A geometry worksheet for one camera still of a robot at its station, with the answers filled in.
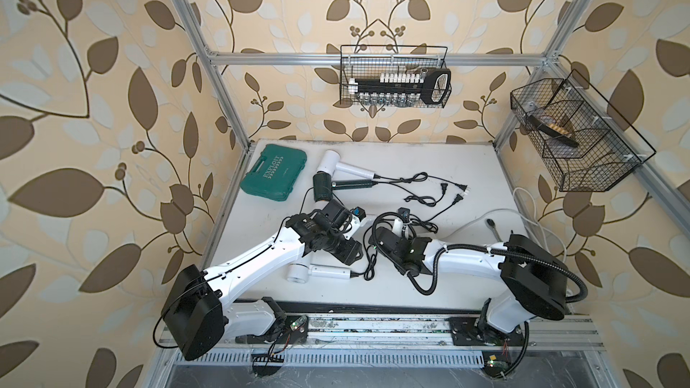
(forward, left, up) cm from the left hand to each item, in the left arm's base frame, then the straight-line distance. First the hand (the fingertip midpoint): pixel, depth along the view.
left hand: (353, 247), depth 78 cm
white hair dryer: (+40, +10, -7) cm, 41 cm away
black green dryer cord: (+24, -27, -11) cm, 38 cm away
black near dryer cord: (+1, -6, -11) cm, 12 cm away
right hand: (+7, -11, -8) cm, 16 cm away
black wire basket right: (+20, -64, +24) cm, 71 cm away
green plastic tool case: (+33, +32, -8) cm, 47 cm away
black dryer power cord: (+25, -40, -11) cm, 48 cm away
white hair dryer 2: (-4, +16, -8) cm, 18 cm away
